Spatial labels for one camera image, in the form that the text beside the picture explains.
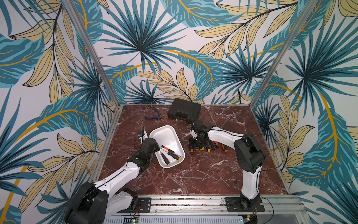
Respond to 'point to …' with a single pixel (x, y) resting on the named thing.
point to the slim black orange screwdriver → (170, 150)
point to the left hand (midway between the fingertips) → (154, 142)
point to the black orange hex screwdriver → (216, 144)
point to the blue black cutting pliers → (159, 115)
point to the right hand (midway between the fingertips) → (190, 147)
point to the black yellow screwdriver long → (209, 150)
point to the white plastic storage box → (166, 136)
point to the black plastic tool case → (184, 110)
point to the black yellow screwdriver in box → (165, 159)
